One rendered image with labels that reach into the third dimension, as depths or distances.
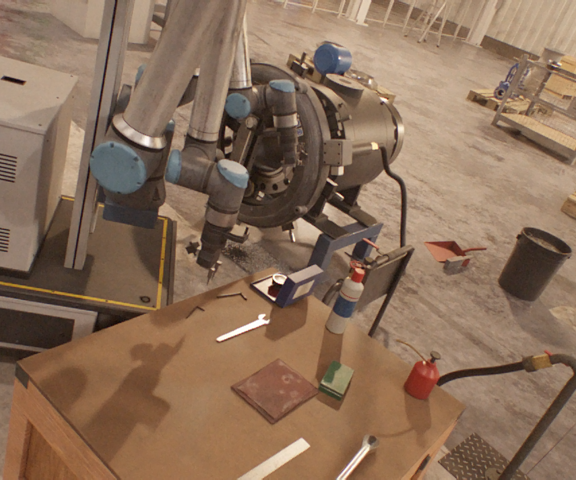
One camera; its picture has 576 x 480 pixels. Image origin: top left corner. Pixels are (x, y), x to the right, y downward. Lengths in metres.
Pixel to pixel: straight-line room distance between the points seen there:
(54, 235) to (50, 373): 0.88
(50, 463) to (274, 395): 0.57
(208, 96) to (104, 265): 0.81
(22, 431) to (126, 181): 0.67
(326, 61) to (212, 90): 1.79
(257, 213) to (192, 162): 1.24
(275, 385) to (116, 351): 0.43
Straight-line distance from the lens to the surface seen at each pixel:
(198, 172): 1.59
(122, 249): 2.30
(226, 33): 1.63
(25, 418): 1.62
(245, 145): 2.78
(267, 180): 2.91
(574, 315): 4.10
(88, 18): 6.39
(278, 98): 2.24
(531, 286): 3.96
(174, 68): 1.52
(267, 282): 2.05
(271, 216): 2.76
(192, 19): 1.49
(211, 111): 1.68
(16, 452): 1.74
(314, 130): 2.59
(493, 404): 2.91
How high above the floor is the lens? 1.53
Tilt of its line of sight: 28 degrees down
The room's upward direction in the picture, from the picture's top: 19 degrees clockwise
